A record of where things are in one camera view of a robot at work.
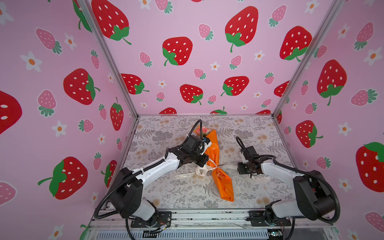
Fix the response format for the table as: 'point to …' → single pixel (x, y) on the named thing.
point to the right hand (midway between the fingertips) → (241, 168)
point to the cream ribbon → (203, 170)
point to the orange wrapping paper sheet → (223, 180)
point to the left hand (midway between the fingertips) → (208, 158)
